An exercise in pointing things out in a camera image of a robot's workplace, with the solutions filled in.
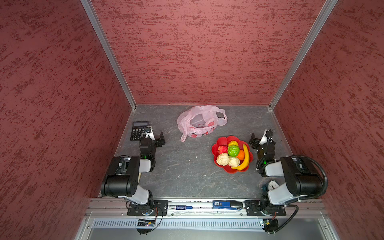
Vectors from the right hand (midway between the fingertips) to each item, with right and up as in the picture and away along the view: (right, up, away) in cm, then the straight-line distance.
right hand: (258, 136), depth 92 cm
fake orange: (-12, -11, -4) cm, 17 cm away
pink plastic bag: (-36, +10, +18) cm, 42 cm away
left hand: (-66, +1, +1) cm, 66 cm away
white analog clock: (+1, -24, -14) cm, 28 cm away
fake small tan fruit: (-17, -14, -7) cm, 23 cm away
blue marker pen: (-48, -34, -18) cm, 61 cm away
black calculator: (-81, +3, +11) cm, 82 cm away
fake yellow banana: (-10, -13, -7) cm, 18 cm away
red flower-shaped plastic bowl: (-20, -4, +5) cm, 21 cm away
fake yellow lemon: (-16, -4, 0) cm, 17 cm away
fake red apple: (-23, -8, -2) cm, 24 cm away
